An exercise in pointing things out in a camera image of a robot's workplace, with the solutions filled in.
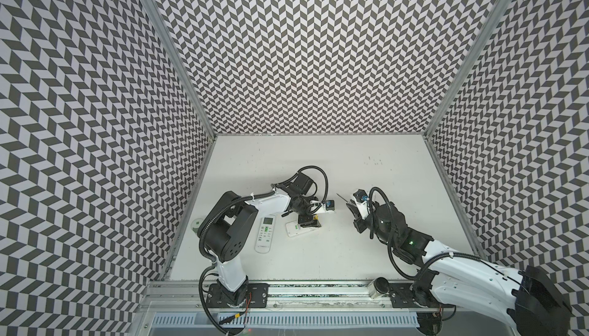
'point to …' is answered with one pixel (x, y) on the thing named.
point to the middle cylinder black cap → (377, 287)
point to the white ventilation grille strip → (291, 321)
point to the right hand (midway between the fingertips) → (350, 208)
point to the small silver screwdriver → (341, 197)
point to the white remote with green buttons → (264, 235)
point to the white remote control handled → (294, 228)
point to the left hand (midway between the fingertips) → (317, 214)
